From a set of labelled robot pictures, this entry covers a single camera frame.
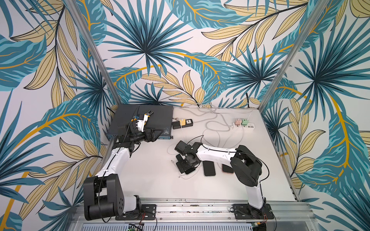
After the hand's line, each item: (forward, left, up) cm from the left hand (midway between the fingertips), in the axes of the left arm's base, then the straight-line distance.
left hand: (158, 130), depth 81 cm
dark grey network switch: (+23, +3, -17) cm, 29 cm away
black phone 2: (-16, -13, -13) cm, 24 cm away
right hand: (-17, -12, -20) cm, 29 cm away
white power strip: (+18, -63, -18) cm, 68 cm away
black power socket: (+17, -9, -16) cm, 25 cm away
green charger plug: (+19, -58, -14) cm, 62 cm away
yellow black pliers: (+25, +12, -14) cm, 31 cm away
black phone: (-13, -30, -19) cm, 38 cm away
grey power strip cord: (+26, -36, -21) cm, 49 cm away
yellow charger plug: (+18, -13, -14) cm, 27 cm away
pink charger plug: (+19, -53, -13) cm, 58 cm away
